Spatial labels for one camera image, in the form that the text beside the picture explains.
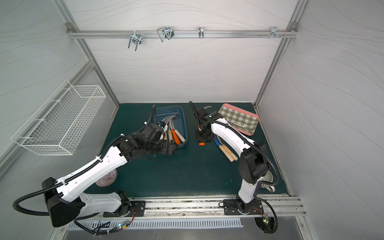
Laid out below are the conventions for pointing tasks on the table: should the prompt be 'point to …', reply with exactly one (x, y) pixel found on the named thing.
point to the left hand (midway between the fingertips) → (169, 145)
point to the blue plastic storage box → (179, 122)
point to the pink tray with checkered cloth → (245, 122)
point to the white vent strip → (108, 224)
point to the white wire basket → (59, 125)
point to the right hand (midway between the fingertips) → (200, 140)
